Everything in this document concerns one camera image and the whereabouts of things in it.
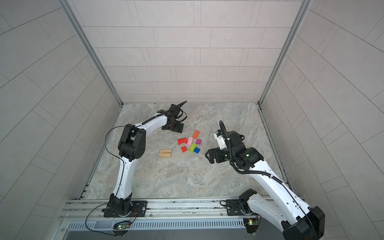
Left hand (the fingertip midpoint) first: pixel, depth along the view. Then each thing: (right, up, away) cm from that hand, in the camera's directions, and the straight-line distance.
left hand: (179, 125), depth 103 cm
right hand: (+21, -12, -28) cm, 37 cm away
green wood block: (+10, -13, -11) cm, 20 cm away
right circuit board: (+38, -42, -34) cm, 66 cm away
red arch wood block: (+3, -9, -9) cm, 13 cm away
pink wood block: (+8, -9, -8) cm, 14 cm away
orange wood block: (+11, -5, -4) cm, 13 cm away
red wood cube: (+5, -14, -12) cm, 18 cm away
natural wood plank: (-7, -17, -14) cm, 23 cm away
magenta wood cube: (+13, -9, -7) cm, 18 cm away
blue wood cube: (+13, -14, -12) cm, 22 cm away
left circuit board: (-19, -41, -39) cm, 60 cm away
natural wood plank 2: (-7, -15, -11) cm, 20 cm away
